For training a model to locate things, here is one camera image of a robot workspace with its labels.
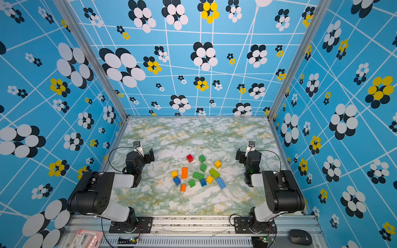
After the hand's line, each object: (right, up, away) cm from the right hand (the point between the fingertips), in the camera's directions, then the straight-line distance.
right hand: (250, 149), depth 93 cm
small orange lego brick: (-40, -20, -9) cm, 46 cm away
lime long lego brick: (-23, -14, -4) cm, 27 cm away
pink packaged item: (-81, -37, -25) cm, 93 cm away
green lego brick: (-29, -11, -4) cm, 31 cm away
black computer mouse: (+15, -36, -25) cm, 46 cm away
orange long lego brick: (-40, -14, -3) cm, 43 cm away
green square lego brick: (-30, -6, 0) cm, 30 cm away
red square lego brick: (-37, -6, +1) cm, 38 cm away
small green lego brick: (-35, -19, -7) cm, 41 cm away
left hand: (-64, 0, 0) cm, 64 cm away
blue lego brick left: (-44, -17, -7) cm, 48 cm away
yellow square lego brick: (-20, -9, -2) cm, 22 cm away
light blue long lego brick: (-19, -18, -8) cm, 27 cm away
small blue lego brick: (-29, -18, -7) cm, 35 cm away
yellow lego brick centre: (-25, -16, -7) cm, 31 cm away
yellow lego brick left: (-45, -13, -7) cm, 48 cm away
